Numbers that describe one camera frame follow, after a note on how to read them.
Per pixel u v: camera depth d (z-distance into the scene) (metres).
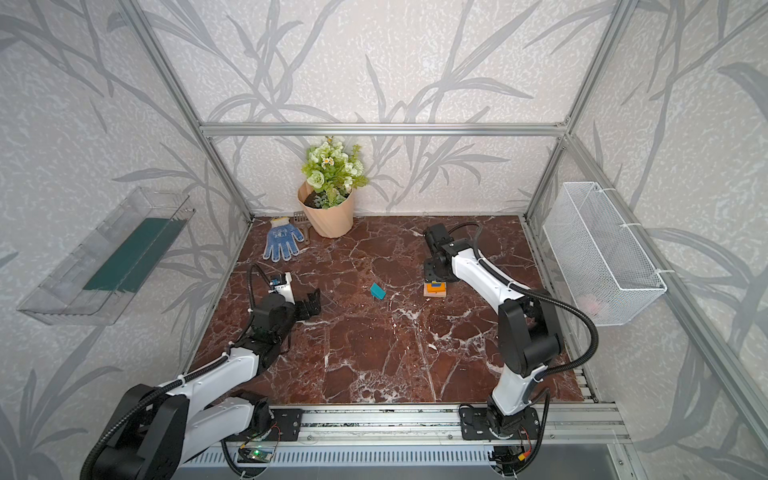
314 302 0.80
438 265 0.66
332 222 1.05
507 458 0.77
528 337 0.47
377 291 0.98
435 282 0.84
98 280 0.65
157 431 0.41
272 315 0.66
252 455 0.71
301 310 0.77
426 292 0.97
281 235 1.15
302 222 1.17
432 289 0.96
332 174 0.97
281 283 0.76
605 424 0.75
